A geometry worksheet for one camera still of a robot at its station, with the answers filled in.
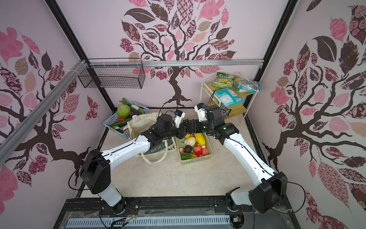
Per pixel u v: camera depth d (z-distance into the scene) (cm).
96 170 44
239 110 97
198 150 90
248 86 78
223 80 86
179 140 97
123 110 103
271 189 38
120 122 101
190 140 93
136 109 110
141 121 88
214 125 56
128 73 95
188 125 73
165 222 70
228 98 76
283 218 71
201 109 67
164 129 64
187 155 86
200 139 92
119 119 107
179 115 70
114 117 107
